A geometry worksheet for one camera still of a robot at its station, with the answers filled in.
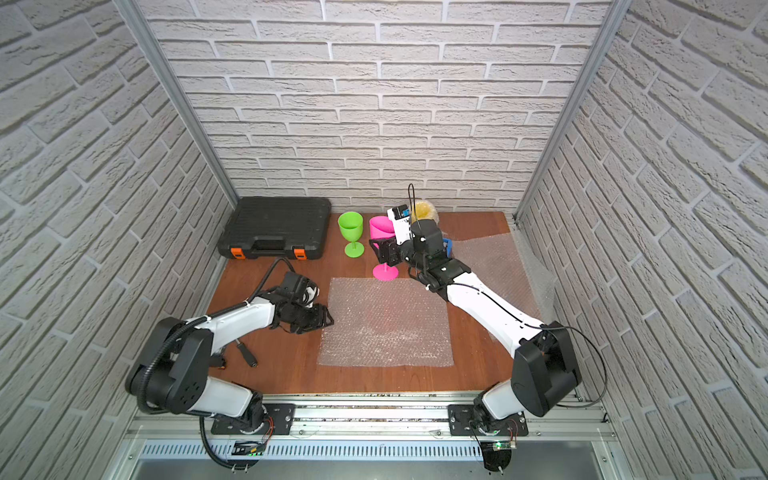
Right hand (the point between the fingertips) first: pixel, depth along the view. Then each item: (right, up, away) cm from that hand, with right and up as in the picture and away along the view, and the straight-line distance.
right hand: (385, 236), depth 79 cm
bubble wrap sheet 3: (+39, -9, +26) cm, 48 cm away
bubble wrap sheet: (+16, +8, +19) cm, 26 cm away
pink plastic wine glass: (-1, +2, -7) cm, 7 cm away
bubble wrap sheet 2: (+1, -27, +11) cm, 29 cm away
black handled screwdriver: (-39, -35, +4) cm, 52 cm away
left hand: (-17, -25, +10) cm, 32 cm away
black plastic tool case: (-42, +4, +29) cm, 51 cm away
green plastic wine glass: (-13, +5, +23) cm, 26 cm away
